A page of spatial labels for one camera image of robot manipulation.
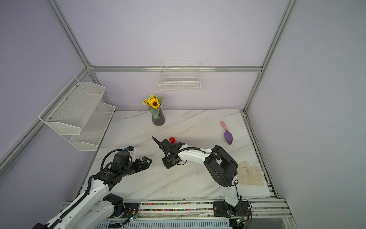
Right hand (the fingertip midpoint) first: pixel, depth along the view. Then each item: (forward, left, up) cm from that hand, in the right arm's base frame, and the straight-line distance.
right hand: (171, 166), depth 89 cm
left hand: (-2, +14, +7) cm, 16 cm away
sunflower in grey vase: (+33, +11, +23) cm, 42 cm away
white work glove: (-7, -49, 0) cm, 50 cm away
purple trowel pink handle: (+23, -41, 0) cm, 47 cm away
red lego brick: (+17, 0, +4) cm, 18 cm away
